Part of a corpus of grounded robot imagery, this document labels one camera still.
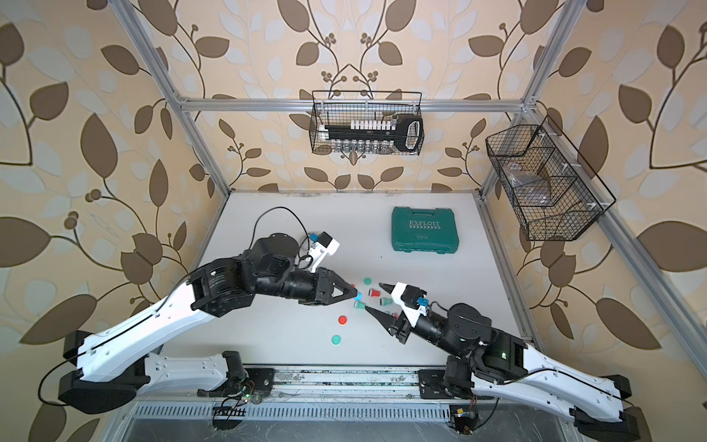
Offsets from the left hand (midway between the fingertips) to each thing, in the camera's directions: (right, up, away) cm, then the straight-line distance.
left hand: (351, 292), depth 55 cm
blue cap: (+1, -1, +1) cm, 2 cm away
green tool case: (+25, +11, +47) cm, 55 cm away
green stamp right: (+10, -12, +34) cm, 37 cm away
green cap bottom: (-6, -22, +28) cm, 36 cm away
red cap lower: (-4, -17, +32) cm, 36 cm away
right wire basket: (+53, +22, +18) cm, 60 cm away
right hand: (+5, -2, +4) cm, 7 cm away
